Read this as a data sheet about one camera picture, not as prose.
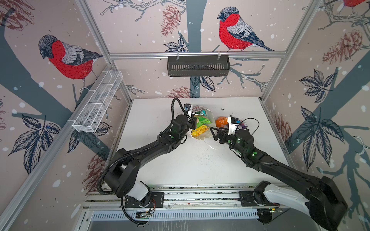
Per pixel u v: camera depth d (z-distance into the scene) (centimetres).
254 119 59
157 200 73
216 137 70
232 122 69
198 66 104
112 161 41
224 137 69
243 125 95
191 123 69
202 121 84
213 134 74
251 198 73
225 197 76
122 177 43
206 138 84
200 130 87
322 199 38
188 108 70
